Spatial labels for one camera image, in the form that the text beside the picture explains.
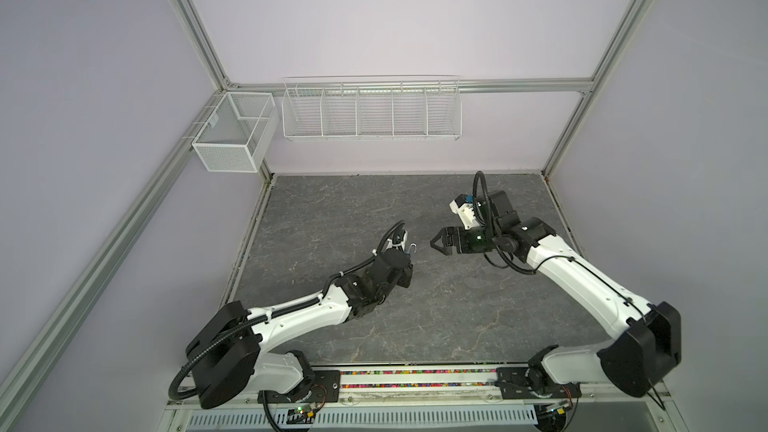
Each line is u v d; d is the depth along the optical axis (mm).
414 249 826
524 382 733
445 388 749
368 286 609
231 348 408
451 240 694
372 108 991
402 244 721
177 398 398
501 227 598
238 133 1000
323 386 738
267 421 694
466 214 724
